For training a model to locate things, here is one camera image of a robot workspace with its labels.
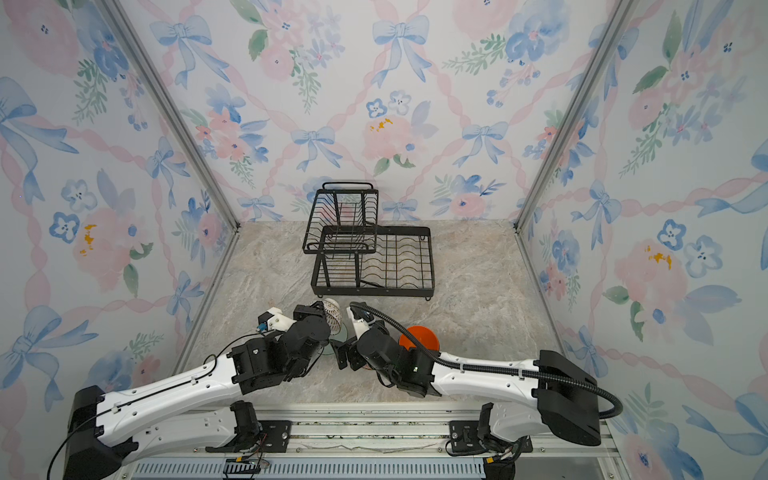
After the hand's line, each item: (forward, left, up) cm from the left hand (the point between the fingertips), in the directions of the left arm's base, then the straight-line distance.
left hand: (330, 298), depth 72 cm
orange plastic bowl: (-1, -25, -18) cm, 31 cm away
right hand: (-5, -3, -8) cm, 10 cm away
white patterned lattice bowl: (-3, -1, -3) cm, 4 cm away
